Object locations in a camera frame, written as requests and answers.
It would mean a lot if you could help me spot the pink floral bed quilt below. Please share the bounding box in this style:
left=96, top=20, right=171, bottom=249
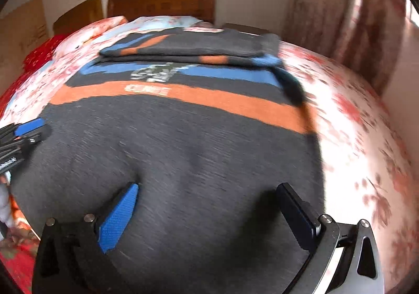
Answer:
left=1, top=30, right=418, bottom=293

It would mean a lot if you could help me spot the black blue orange striped sweater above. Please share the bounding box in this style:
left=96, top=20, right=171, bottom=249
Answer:
left=11, top=28, right=324, bottom=293

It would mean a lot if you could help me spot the light blue floral pillow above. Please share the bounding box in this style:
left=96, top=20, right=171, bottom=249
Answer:
left=103, top=16, right=214, bottom=36

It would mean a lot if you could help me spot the pink floral curtain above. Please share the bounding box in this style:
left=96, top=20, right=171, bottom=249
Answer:
left=282, top=0, right=406, bottom=95

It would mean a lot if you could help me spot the small wooden headboard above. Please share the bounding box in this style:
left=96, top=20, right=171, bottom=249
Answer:
left=53, top=0, right=104, bottom=35

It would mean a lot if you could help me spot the red blanket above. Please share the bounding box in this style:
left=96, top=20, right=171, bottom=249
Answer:
left=0, top=33, right=70, bottom=115

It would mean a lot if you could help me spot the dark wooden nightstand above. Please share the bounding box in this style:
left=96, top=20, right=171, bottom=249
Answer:
left=221, top=23, right=270, bottom=35

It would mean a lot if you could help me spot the pink floral pillow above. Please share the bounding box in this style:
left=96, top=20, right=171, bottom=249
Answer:
left=53, top=16, right=128, bottom=60

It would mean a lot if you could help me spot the brown cardboard box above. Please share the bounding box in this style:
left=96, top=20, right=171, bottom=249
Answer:
left=0, top=0, right=49, bottom=94

